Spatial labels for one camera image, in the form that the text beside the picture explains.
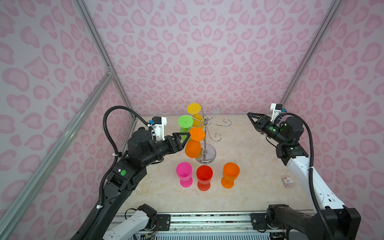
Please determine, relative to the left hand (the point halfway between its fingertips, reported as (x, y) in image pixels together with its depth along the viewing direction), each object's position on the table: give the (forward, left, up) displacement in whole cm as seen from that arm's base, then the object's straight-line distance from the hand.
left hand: (186, 134), depth 58 cm
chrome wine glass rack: (+14, -12, -39) cm, 44 cm away
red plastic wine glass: (-4, -7, -30) cm, 31 cm away
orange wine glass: (-3, -22, -30) cm, 37 cm away
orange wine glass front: (+5, -2, -18) cm, 19 cm away
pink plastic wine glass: (-3, +3, -27) cm, 27 cm away
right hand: (+12, -28, -3) cm, 31 cm away
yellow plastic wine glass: (+22, -3, -8) cm, 24 cm away
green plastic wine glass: (+13, +2, -8) cm, 15 cm away
